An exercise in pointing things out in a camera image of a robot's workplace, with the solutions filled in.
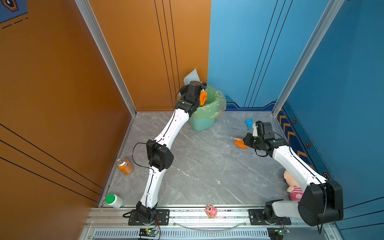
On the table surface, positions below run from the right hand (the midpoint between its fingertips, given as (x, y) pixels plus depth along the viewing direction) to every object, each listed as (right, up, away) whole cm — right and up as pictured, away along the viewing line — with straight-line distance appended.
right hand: (242, 139), depth 86 cm
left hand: (-35, +31, -1) cm, 47 cm away
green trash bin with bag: (-22, +13, +9) cm, 27 cm away
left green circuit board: (-50, -43, -15) cm, 68 cm away
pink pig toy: (-20, -34, -13) cm, 42 cm away
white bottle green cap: (-66, -28, -15) cm, 74 cm away
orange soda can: (-66, -14, -5) cm, 68 cm away
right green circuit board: (+12, -43, -16) cm, 48 cm away
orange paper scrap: (-23, +25, +6) cm, 35 cm away
